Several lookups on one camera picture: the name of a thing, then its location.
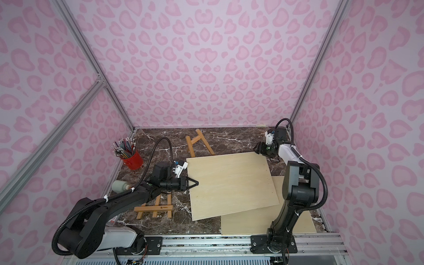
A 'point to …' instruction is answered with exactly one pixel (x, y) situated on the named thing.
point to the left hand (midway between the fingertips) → (197, 184)
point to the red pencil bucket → (134, 162)
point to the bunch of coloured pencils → (125, 148)
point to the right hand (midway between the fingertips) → (259, 148)
